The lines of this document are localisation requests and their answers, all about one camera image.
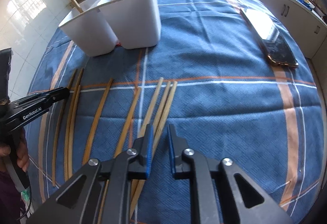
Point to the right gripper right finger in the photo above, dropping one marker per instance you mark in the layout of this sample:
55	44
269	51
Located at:
220	191

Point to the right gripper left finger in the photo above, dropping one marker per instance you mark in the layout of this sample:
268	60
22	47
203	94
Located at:
99	192

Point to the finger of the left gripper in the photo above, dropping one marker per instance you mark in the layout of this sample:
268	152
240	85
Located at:
52	96
28	115

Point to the person's left hand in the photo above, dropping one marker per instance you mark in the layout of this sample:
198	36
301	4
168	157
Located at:
22	152

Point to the light bamboo chopstick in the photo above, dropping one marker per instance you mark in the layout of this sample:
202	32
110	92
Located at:
156	121
157	136
150	108

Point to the white double utensil holder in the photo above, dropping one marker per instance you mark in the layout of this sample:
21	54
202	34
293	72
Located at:
105	23

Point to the blue plaid tablecloth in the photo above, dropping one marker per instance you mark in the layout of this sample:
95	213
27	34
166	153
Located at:
229	102

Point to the black smartphone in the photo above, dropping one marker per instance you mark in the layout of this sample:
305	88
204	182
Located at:
269	38

